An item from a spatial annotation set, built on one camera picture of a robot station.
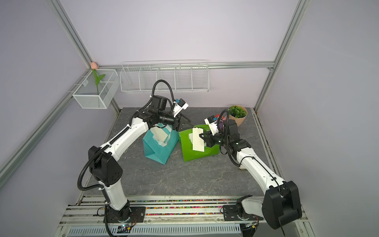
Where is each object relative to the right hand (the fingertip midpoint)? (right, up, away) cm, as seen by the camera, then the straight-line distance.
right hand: (200, 134), depth 79 cm
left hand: (-5, +5, -4) cm, 8 cm away
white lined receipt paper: (-24, -1, +6) cm, 25 cm away
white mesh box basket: (-63, +22, +1) cm, 67 cm away
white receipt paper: (-1, -4, 0) cm, 5 cm away
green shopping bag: (-7, -12, +8) cm, 16 cm away
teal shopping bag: (-25, -10, +3) cm, 27 cm away
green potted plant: (+26, +14, +20) cm, 35 cm away
